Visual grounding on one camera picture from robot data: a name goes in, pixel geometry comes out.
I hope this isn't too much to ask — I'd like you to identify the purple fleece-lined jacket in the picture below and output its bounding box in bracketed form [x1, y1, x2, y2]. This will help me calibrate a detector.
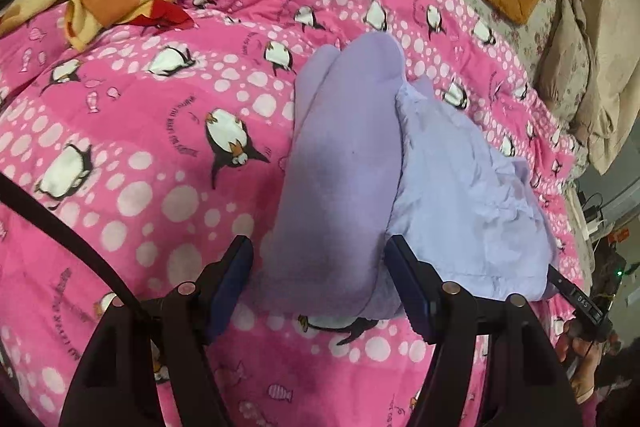
[272, 31, 561, 320]

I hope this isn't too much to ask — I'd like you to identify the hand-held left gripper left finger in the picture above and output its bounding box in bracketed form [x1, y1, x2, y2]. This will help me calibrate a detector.
[59, 234, 255, 427]

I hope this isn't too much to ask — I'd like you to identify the beige blanket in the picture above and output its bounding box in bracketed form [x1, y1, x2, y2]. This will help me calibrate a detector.
[530, 0, 640, 175]

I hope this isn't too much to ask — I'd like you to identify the floral quilt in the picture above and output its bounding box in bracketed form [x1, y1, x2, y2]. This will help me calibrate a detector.
[380, 0, 581, 132]

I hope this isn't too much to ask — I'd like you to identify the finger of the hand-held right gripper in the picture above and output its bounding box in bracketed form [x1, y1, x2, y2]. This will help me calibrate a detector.
[546, 263, 576, 303]

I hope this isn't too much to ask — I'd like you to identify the person's right hand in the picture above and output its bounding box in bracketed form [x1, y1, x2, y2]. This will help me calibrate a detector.
[557, 319, 608, 405]

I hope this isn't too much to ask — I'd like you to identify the black cable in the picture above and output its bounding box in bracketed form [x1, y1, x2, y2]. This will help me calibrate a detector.
[0, 174, 151, 323]

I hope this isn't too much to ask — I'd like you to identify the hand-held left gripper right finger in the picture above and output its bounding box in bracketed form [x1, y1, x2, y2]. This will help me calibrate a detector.
[384, 234, 583, 427]

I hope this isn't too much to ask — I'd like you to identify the pink penguin print blanket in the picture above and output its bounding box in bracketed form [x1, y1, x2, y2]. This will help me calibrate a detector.
[0, 0, 601, 427]

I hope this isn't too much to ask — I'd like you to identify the white charger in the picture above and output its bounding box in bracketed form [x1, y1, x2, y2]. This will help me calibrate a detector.
[584, 206, 603, 238]

